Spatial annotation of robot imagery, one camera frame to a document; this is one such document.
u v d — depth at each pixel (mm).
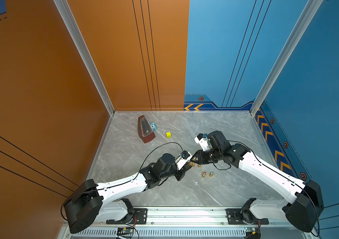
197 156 697
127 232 716
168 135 1033
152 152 655
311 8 696
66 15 712
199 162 659
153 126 1087
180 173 674
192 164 737
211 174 854
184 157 656
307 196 392
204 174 843
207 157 650
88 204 406
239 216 721
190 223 771
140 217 736
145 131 965
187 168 739
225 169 622
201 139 702
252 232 697
